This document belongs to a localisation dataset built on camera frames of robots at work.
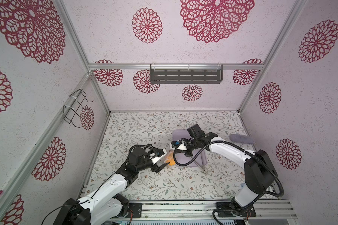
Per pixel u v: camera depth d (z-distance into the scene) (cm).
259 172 45
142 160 65
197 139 67
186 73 95
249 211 73
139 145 59
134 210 73
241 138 100
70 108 74
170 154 68
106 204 57
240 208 62
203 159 93
